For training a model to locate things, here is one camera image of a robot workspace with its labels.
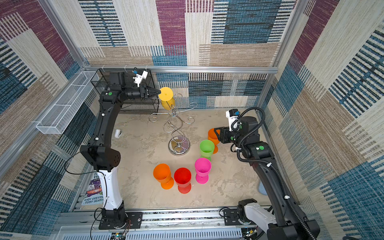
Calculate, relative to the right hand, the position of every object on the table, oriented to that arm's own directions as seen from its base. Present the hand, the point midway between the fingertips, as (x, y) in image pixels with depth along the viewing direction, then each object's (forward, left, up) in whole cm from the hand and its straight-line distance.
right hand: (219, 131), depth 73 cm
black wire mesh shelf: (+40, +69, +5) cm, 79 cm away
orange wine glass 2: (+6, +1, -13) cm, 14 cm away
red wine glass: (-17, +18, -12) cm, 27 cm away
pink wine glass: (-11, +8, -15) cm, 20 cm away
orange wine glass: (-12, +29, -16) cm, 36 cm away
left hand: (+17, +28, +12) cm, 35 cm away
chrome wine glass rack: (+9, +22, -25) cm, 35 cm away
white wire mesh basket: (+4, +75, +7) cm, 76 cm away
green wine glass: (+2, +5, -18) cm, 19 cm away
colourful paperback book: (-20, +65, -25) cm, 73 cm away
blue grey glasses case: (-20, -23, -26) cm, 40 cm away
